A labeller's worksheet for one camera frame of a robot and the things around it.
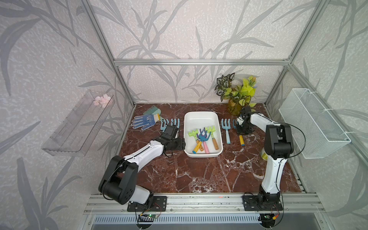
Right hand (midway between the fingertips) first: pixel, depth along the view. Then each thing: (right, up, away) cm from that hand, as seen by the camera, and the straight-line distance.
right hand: (239, 132), depth 102 cm
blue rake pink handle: (-26, -3, -4) cm, 27 cm away
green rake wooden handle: (-20, +2, 0) cm, 20 cm away
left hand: (-41, -6, -13) cm, 43 cm away
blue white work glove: (-70, +8, +6) cm, 71 cm away
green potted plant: (-1, +26, -1) cm, 26 cm away
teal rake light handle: (-8, +3, +3) cm, 9 cm away
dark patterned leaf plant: (-11, +36, +2) cm, 38 cm away
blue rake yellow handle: (-3, +5, +3) cm, 6 cm away
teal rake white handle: (-56, +6, +6) cm, 57 cm away
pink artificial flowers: (-81, +20, -26) cm, 87 cm away
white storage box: (-31, +8, +7) cm, 33 cm away
